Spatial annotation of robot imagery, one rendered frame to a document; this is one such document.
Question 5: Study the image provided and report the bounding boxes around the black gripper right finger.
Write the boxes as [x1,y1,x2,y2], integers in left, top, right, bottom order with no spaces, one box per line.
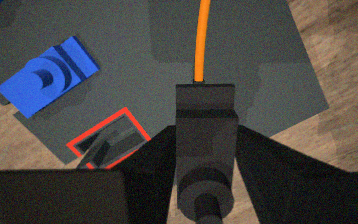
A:
[235,125,358,224]

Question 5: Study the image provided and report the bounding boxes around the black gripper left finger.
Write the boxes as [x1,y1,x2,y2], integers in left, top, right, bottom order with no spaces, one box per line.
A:
[0,125,176,224]

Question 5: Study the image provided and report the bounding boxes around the dark grey flat plate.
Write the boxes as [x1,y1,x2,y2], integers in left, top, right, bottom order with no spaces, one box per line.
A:
[0,0,330,169]

